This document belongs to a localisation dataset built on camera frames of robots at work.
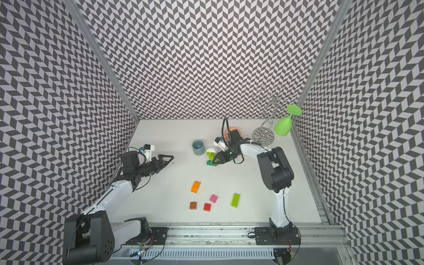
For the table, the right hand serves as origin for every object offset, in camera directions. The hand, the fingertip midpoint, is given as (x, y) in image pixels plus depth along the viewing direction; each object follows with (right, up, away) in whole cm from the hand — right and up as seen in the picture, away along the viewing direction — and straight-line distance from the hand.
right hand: (216, 163), depth 92 cm
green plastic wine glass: (+35, +20, -6) cm, 41 cm away
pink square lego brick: (-1, -16, -10) cm, 19 cm away
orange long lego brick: (-11, -12, -6) cm, 17 cm away
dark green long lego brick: (-3, 0, -1) cm, 3 cm away
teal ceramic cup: (-11, +9, +7) cm, 16 cm away
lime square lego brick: (-3, +5, -1) cm, 6 cm away
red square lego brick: (-4, -19, -13) cm, 24 cm away
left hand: (-23, +3, -9) cm, 25 cm away
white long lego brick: (-2, +7, -1) cm, 8 cm away
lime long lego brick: (+10, -17, -10) cm, 22 cm away
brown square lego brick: (-11, -19, -12) cm, 25 cm away
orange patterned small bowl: (+6, +17, -8) cm, 20 cm away
